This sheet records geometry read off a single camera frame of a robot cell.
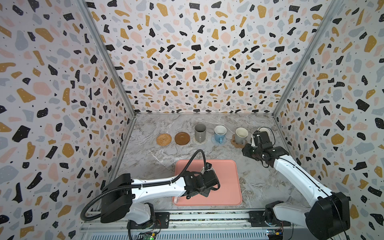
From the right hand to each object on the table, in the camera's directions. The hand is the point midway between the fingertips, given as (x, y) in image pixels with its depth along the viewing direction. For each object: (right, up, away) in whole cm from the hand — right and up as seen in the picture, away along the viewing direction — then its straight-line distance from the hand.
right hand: (244, 147), depth 84 cm
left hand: (-20, -19, -6) cm, 28 cm away
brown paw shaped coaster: (-2, +1, +21) cm, 22 cm away
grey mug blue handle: (-11, +8, +19) cm, 23 cm away
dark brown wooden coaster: (-38, +3, +22) cm, 44 cm away
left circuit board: (-48, -40, -14) cm, 64 cm away
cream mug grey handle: (+2, +6, +16) cm, 17 cm away
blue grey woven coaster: (-13, 0, +19) cm, 23 cm away
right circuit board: (+11, -40, -12) cm, 43 cm away
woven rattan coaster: (-51, +2, +22) cm, 55 cm away
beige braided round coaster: (-29, +1, +20) cm, 35 cm away
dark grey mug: (-25, +7, +13) cm, 29 cm away
